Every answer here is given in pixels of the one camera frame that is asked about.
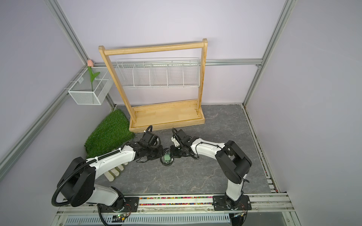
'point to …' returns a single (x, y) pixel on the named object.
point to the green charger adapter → (167, 157)
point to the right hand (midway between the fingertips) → (169, 154)
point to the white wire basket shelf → (159, 72)
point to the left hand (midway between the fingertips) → (164, 154)
